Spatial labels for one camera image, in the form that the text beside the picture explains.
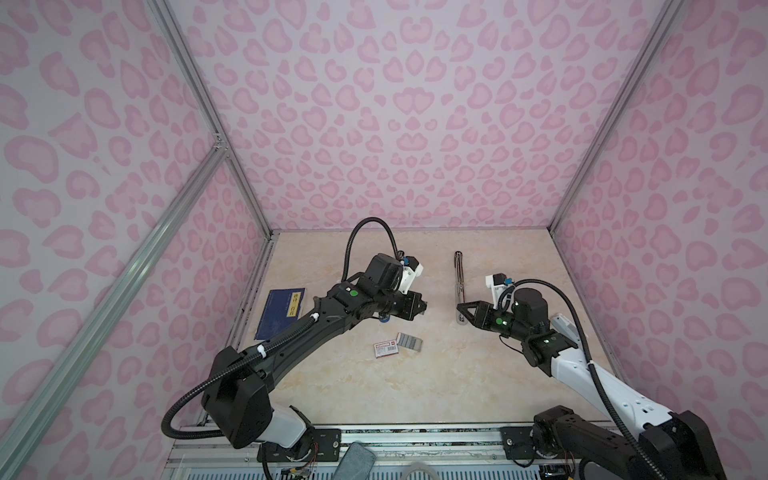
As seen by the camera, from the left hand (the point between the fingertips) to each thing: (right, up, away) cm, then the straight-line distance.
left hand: (429, 301), depth 74 cm
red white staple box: (-11, -16, +15) cm, 24 cm away
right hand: (+9, -1, +4) cm, 10 cm away
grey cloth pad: (-17, -36, -5) cm, 40 cm away
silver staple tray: (-4, -14, +16) cm, 22 cm away
